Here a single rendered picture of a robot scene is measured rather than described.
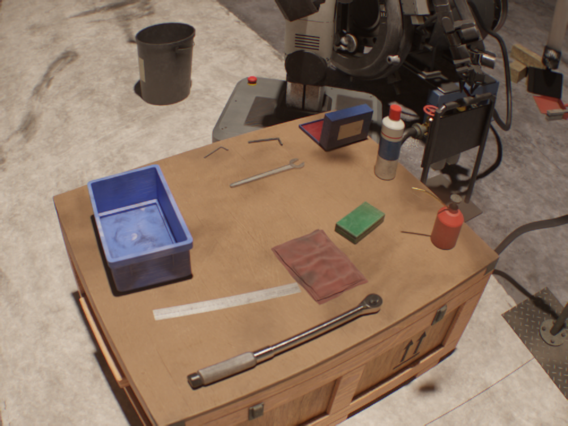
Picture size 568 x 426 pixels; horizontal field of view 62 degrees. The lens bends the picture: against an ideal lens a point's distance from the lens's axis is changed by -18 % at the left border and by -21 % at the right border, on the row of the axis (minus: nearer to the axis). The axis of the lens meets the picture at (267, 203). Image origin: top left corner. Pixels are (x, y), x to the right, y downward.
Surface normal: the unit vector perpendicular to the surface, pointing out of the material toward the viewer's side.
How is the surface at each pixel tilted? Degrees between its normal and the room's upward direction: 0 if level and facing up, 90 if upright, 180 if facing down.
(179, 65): 93
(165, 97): 93
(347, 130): 97
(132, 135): 0
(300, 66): 90
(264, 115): 0
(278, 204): 0
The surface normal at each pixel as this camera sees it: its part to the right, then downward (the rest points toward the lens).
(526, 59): -0.84, 0.32
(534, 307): 0.04, -0.77
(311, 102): -0.18, 0.62
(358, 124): 0.50, 0.65
